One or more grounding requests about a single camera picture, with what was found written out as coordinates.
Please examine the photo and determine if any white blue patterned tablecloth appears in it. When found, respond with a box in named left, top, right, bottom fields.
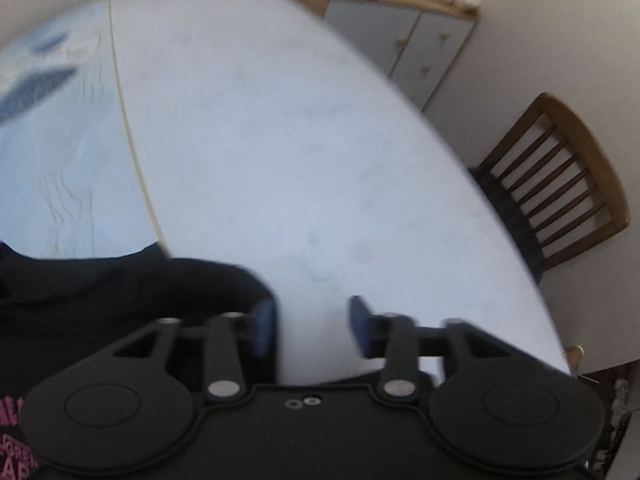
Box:
left=1, top=0, right=566, bottom=385

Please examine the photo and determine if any black t-shirt pink print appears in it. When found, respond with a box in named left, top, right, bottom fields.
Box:
left=1, top=244, right=276, bottom=479

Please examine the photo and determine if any white side cabinet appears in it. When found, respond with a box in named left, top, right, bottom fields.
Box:
left=324, top=0, right=480, bottom=110

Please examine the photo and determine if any far wooden chair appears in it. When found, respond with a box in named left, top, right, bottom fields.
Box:
left=469, top=92, right=630, bottom=282

